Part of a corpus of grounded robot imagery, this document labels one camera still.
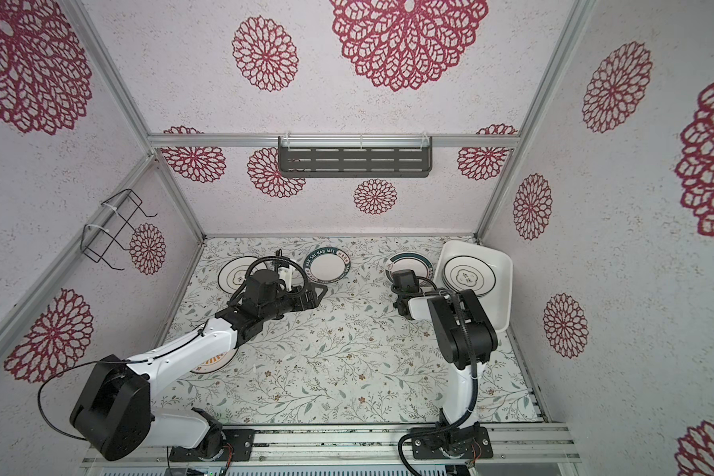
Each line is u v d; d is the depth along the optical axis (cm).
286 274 75
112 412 41
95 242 72
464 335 48
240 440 75
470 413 60
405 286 81
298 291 73
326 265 111
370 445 75
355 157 98
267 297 65
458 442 64
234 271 109
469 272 106
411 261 113
